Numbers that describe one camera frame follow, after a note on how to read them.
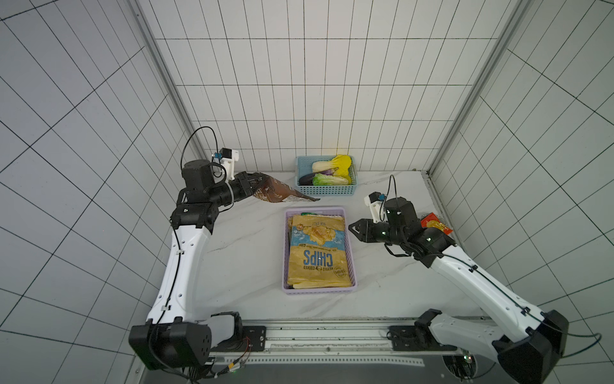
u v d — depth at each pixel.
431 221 0.95
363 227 0.64
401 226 0.55
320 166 1.14
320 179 1.07
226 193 0.59
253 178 0.68
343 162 1.13
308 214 0.95
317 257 0.83
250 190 0.62
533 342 0.37
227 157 0.62
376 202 0.66
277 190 0.68
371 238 0.64
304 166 1.19
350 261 0.83
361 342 0.73
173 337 0.36
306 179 1.13
